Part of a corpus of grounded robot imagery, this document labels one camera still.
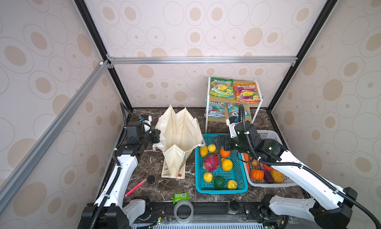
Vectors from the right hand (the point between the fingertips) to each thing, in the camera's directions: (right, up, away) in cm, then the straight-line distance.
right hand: (220, 141), depth 72 cm
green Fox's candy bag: (+12, +17, +23) cm, 31 cm away
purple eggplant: (+27, -20, +8) cm, 35 cm away
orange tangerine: (+6, -10, +18) cm, 21 cm away
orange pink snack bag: (+15, +25, +6) cm, 30 cm away
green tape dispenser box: (-21, -29, +4) cm, 36 cm away
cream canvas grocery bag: (-24, +1, +30) cm, 38 cm away
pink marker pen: (-45, -26, +9) cm, 53 cm away
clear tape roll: (-19, -31, +2) cm, 36 cm away
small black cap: (-34, -20, +3) cm, 40 cm away
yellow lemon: (-7, -8, +20) cm, 22 cm away
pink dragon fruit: (-3, -13, +10) cm, 17 cm away
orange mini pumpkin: (+22, -19, +7) cm, 30 cm away
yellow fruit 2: (+7, -23, +5) cm, 25 cm away
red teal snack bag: (+2, +17, +22) cm, 28 cm away
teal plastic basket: (+1, -20, +15) cm, 25 cm away
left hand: (-29, +6, +6) cm, 30 cm away
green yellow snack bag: (+2, +28, +8) cm, 29 cm away
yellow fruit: (-5, -20, +8) cm, 23 cm away
